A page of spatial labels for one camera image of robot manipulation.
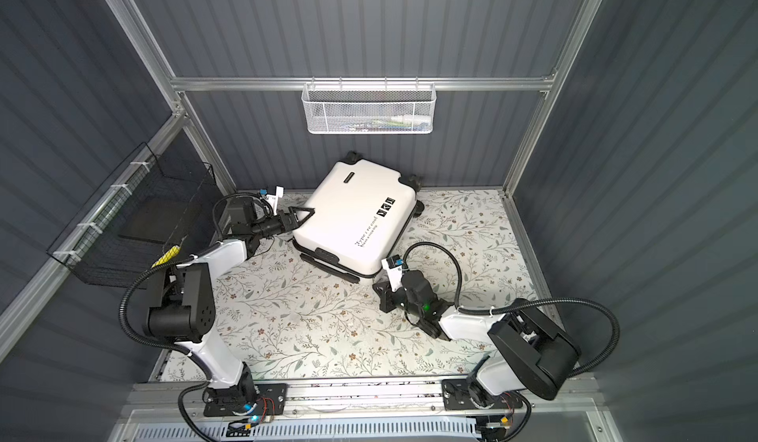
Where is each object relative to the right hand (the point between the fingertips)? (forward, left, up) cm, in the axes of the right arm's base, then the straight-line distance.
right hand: (376, 289), depth 85 cm
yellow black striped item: (0, +47, +21) cm, 52 cm away
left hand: (+20, +21, +10) cm, 31 cm away
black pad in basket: (+7, +52, +25) cm, 58 cm away
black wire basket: (-4, +60, +28) cm, 66 cm away
